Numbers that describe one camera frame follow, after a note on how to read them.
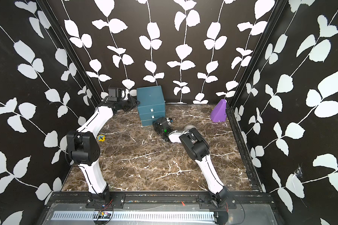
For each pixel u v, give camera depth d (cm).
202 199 74
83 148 51
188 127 103
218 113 103
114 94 72
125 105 80
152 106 92
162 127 84
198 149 60
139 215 70
